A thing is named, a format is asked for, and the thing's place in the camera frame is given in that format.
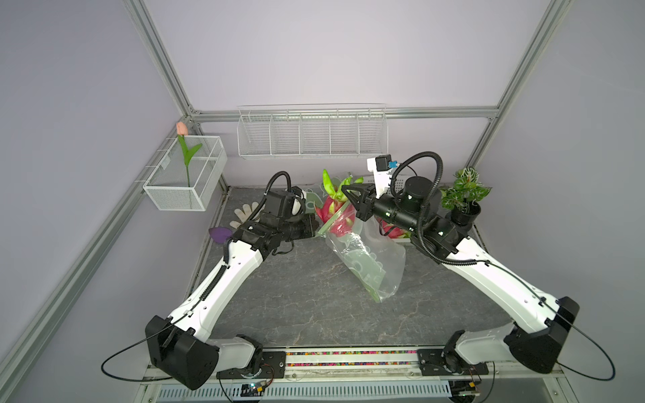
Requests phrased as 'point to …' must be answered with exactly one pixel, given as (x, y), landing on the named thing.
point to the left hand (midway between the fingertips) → (319, 225)
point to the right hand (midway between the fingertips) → (343, 186)
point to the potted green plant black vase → (462, 197)
